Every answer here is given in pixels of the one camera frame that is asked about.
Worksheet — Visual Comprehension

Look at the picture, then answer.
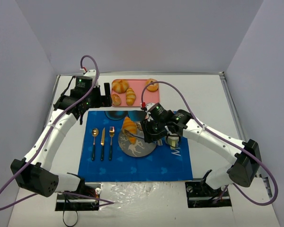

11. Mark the large striped croissant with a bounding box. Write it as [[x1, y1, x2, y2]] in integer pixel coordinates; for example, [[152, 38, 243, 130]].
[[122, 117, 137, 144]]

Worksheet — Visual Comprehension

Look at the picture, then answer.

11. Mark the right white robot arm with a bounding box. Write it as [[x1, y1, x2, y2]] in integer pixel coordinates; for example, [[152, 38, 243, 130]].
[[140, 103, 261, 190]]

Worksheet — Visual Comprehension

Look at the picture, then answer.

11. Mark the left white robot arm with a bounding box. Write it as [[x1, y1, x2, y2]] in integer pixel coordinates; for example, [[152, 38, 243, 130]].
[[10, 70, 112, 197]]

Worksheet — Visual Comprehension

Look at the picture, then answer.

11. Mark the pumpkin shaped bread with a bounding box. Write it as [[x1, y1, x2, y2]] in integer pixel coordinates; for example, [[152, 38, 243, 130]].
[[112, 79, 129, 93]]

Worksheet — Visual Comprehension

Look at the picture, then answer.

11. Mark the round donut bread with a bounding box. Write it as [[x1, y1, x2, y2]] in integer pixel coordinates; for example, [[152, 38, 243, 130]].
[[145, 79, 159, 92]]

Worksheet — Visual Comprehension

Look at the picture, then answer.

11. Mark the small round bun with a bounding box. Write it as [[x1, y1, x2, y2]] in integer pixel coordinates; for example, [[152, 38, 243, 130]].
[[111, 94, 121, 106]]

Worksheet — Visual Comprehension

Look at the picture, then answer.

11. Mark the grey reindeer plate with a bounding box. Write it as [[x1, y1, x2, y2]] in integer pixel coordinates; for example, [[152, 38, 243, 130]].
[[118, 131, 157, 157]]

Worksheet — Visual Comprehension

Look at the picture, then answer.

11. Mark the pale green mug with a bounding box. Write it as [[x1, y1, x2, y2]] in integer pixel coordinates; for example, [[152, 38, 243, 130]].
[[165, 135, 180, 148]]

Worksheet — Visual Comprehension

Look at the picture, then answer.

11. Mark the small striped croissant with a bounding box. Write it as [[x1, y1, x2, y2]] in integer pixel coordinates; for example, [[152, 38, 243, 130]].
[[125, 87, 136, 106]]

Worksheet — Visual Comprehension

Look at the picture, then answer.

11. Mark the blue printed placemat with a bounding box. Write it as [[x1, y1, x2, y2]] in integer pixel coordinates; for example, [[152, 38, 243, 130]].
[[78, 110, 193, 182]]

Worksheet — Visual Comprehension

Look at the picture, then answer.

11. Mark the gold fork dark handle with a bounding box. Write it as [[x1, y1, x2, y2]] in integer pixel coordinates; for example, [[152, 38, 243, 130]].
[[108, 126, 115, 161]]

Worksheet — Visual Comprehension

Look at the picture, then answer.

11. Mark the gold knife dark handle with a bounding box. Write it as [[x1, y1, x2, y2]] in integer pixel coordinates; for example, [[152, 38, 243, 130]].
[[100, 128, 106, 161]]

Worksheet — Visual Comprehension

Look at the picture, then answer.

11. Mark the gold spoon dark handle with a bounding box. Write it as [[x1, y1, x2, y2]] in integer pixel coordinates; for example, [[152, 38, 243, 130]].
[[91, 128, 99, 161]]

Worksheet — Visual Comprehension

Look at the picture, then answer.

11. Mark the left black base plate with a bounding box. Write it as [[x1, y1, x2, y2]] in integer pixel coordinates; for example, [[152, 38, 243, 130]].
[[55, 183, 101, 211]]

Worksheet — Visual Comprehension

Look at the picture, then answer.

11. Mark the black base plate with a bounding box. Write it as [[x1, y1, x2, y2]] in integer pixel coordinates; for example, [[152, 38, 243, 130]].
[[55, 183, 101, 211], [185, 180, 232, 208]]

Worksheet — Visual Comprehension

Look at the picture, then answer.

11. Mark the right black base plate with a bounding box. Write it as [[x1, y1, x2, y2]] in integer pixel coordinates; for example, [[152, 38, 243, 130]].
[[185, 180, 232, 208]]

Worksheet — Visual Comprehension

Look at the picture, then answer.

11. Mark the metal table edge rail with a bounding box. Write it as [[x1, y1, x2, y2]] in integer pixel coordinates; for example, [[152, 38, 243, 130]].
[[218, 71, 273, 199]]

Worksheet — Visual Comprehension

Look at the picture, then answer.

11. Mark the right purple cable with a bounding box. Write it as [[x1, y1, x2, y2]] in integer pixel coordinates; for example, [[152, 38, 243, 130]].
[[140, 81, 279, 205]]

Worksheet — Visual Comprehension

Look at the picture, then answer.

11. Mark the purple cable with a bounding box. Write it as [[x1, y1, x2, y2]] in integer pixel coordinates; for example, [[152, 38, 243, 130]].
[[140, 81, 279, 205], [0, 55, 115, 211]]

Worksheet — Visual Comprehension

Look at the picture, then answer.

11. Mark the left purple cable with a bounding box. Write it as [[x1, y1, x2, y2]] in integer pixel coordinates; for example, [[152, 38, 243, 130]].
[[0, 55, 115, 211]]

